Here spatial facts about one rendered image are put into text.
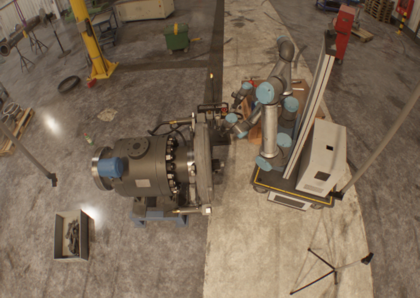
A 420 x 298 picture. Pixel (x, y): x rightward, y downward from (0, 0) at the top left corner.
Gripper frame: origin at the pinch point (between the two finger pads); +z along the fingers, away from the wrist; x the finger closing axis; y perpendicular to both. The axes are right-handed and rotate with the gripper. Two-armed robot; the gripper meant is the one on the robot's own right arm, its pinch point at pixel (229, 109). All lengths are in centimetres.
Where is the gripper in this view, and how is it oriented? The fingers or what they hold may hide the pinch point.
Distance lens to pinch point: 228.0
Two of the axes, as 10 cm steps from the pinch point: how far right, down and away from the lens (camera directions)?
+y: 9.0, 4.2, 1.1
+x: 2.4, -6.9, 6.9
